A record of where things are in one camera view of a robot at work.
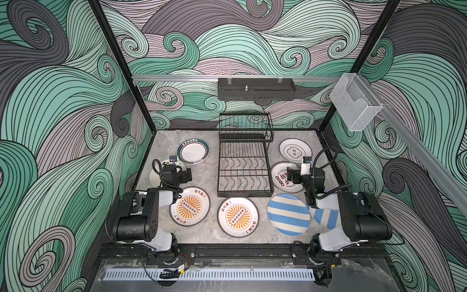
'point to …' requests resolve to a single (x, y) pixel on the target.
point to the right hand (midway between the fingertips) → (295, 167)
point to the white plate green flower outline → (294, 149)
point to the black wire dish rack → (245, 158)
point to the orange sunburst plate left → (191, 208)
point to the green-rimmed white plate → (193, 151)
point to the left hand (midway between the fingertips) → (179, 167)
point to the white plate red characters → (280, 180)
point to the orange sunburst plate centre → (238, 217)
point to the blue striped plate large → (289, 214)
